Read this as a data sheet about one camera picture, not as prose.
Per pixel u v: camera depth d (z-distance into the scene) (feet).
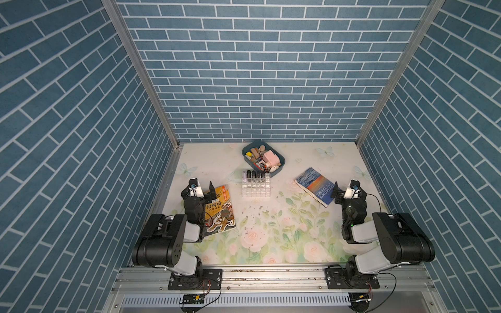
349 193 2.58
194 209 2.21
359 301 2.31
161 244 1.46
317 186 3.26
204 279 2.41
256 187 3.25
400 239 1.49
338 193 2.69
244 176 3.17
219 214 2.96
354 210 2.23
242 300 2.53
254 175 3.16
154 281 2.44
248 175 3.16
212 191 2.75
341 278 2.41
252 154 3.67
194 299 2.37
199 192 2.57
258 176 3.16
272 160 3.43
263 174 3.16
